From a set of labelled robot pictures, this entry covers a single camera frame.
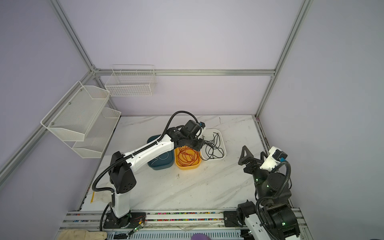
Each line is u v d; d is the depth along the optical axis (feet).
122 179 1.77
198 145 2.40
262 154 2.00
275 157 1.59
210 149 3.05
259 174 1.70
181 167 2.92
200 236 2.31
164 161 2.89
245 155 1.76
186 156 3.11
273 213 1.38
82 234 2.26
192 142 2.26
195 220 2.45
